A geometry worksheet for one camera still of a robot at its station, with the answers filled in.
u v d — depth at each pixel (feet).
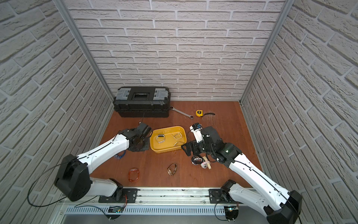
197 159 2.79
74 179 1.35
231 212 2.31
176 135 3.20
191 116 3.57
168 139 3.12
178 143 3.04
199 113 3.59
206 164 2.67
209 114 3.62
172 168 2.72
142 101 3.11
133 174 2.66
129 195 2.46
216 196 2.44
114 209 2.34
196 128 2.08
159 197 2.48
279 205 1.26
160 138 3.15
